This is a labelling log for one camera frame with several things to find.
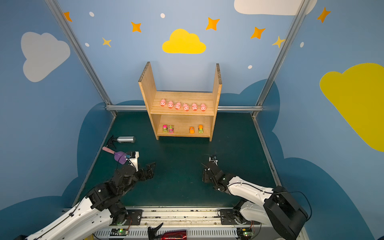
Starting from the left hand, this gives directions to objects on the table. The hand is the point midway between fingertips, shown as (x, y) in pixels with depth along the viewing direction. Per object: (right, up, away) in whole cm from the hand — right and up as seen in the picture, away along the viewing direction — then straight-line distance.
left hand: (151, 165), depth 76 cm
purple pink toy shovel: (-27, +1, +20) cm, 33 cm away
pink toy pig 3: (+13, +32, +8) cm, 35 cm away
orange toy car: (+21, +18, +25) cm, 37 cm away
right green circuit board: (+47, -32, -4) cm, 57 cm away
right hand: (+31, -6, +13) cm, 34 cm away
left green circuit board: (-14, -31, -5) cm, 34 cm away
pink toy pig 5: (+22, +31, +8) cm, 39 cm away
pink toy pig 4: (+18, +31, +8) cm, 37 cm away
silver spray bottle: (-27, +11, +25) cm, 39 cm away
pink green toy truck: (+2, +19, +25) cm, 32 cm away
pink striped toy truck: (+6, +18, +25) cm, 32 cm away
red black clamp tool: (+11, -29, -9) cm, 33 cm away
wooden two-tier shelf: (+14, +27, +9) cm, 32 cm away
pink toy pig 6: (+27, +31, +8) cm, 42 cm away
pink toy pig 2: (+8, +33, +10) cm, 35 cm away
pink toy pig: (+4, +34, +10) cm, 36 cm away
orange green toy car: (+27, +18, +25) cm, 41 cm away
